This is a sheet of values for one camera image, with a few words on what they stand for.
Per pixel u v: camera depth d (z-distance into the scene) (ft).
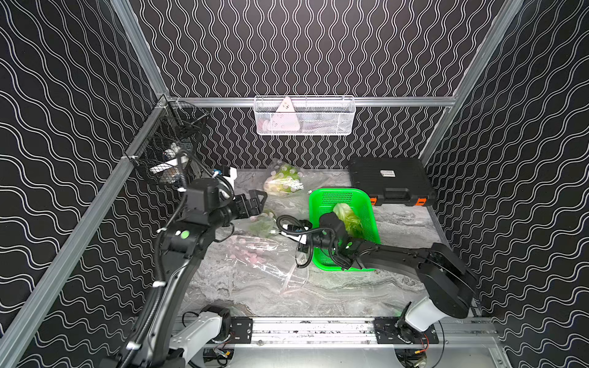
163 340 1.45
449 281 1.47
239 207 1.92
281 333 2.50
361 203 3.26
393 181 3.60
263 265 2.67
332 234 1.99
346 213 3.06
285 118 2.94
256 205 1.92
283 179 3.49
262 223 2.62
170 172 2.73
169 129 3.25
